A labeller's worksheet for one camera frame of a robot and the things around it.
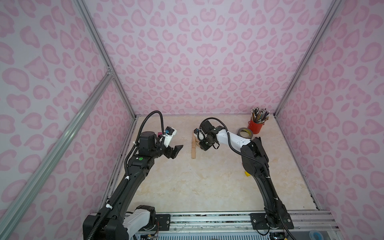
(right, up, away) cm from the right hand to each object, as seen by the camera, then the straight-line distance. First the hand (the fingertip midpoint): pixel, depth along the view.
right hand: (201, 146), depth 101 cm
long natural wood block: (-5, -4, -3) cm, 8 cm away
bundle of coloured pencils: (+38, +20, -3) cm, 43 cm away
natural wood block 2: (-3, +3, -9) cm, 10 cm away
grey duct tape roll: (+32, +8, +8) cm, 35 cm away
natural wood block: (-5, +2, +1) cm, 6 cm away
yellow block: (+18, -7, -38) cm, 43 cm away
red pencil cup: (+37, +12, +1) cm, 39 cm away
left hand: (-12, +5, -23) cm, 27 cm away
